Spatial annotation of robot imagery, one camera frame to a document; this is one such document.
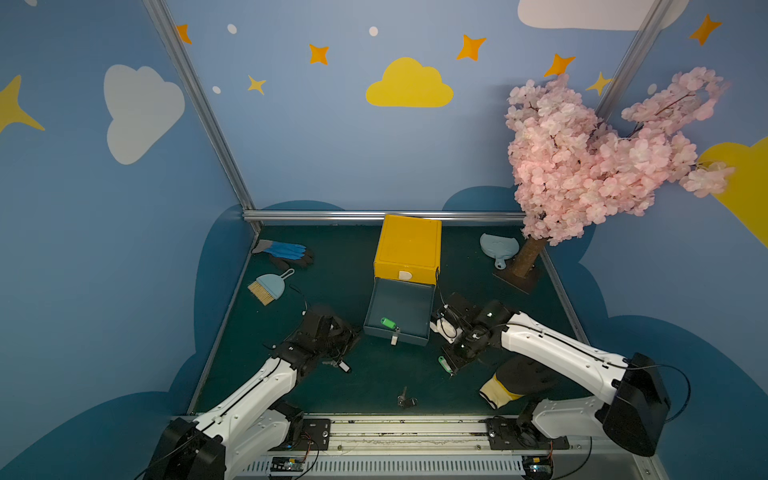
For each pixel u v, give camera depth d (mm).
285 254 1087
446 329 702
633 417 398
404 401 801
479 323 569
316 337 639
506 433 750
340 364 861
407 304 882
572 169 705
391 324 869
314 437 736
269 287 1022
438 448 744
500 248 1180
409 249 861
